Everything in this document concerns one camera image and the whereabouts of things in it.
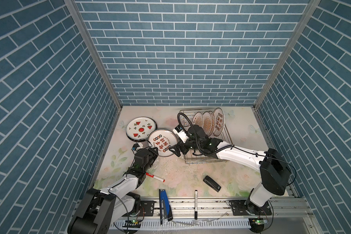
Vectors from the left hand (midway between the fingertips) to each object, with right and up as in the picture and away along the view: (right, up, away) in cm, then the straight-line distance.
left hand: (159, 147), depth 87 cm
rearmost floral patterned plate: (+1, +4, +6) cm, 7 cm away
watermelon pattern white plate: (-17, +10, +15) cm, 25 cm away
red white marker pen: (-2, -17, -3) cm, 17 cm away
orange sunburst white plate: (+25, +17, +13) cm, 33 cm away
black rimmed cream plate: (-17, +10, +15) cm, 25 cm away
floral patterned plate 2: (+40, +16, +11) cm, 44 cm away
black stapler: (+30, -18, -9) cm, 36 cm away
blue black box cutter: (+5, -30, -14) cm, 33 cm away
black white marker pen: (+21, -28, -12) cm, 37 cm away
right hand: (+9, +4, -7) cm, 12 cm away
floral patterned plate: (+31, +15, +9) cm, 35 cm away
